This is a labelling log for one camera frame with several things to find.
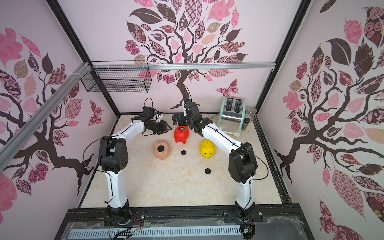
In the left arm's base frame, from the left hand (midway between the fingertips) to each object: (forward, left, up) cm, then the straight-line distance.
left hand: (170, 130), depth 97 cm
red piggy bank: (-1, -7, -2) cm, 8 cm away
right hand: (0, -8, +15) cm, 17 cm away
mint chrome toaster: (+7, -41, +7) cm, 42 cm away
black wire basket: (+26, +25, +25) cm, 44 cm away
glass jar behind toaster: (+13, -56, +3) cm, 57 cm away
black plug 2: (-24, -24, -10) cm, 35 cm away
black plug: (-11, -9, -10) cm, 17 cm away
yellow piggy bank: (-13, -24, -1) cm, 27 cm away
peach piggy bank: (-13, +4, -2) cm, 14 cm away
